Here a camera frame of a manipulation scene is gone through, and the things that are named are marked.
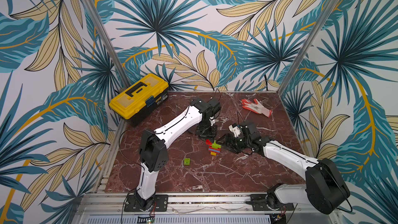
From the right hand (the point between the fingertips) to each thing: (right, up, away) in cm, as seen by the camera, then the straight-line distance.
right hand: (219, 144), depth 82 cm
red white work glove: (+30, +20, +28) cm, 45 cm away
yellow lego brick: (-3, -6, +5) cm, 9 cm away
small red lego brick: (-7, +2, -6) cm, 9 cm away
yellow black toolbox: (-42, +29, +13) cm, 53 cm away
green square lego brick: (-18, -10, +3) cm, 21 cm away
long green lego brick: (-3, 0, -2) cm, 3 cm away
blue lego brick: (-3, -3, 0) cm, 4 cm away
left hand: (-5, +2, -6) cm, 8 cm away
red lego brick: (-3, -4, +1) cm, 5 cm away
